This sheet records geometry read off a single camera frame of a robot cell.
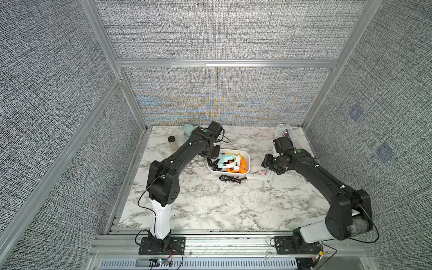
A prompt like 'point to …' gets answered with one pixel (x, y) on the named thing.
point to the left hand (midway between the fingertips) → (215, 154)
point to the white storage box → (243, 152)
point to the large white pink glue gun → (265, 180)
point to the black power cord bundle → (226, 178)
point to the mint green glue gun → (224, 158)
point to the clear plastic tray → (286, 131)
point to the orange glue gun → (243, 168)
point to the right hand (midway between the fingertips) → (266, 161)
